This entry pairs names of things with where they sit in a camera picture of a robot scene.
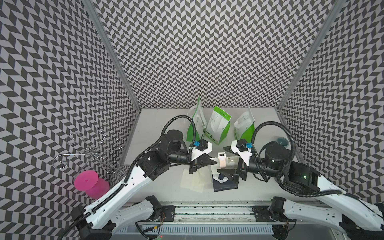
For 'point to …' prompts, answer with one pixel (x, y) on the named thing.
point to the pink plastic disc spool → (88, 181)
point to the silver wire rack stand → (96, 149)
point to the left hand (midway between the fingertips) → (213, 163)
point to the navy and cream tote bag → (229, 184)
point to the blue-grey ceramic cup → (283, 141)
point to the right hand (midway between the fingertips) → (223, 161)
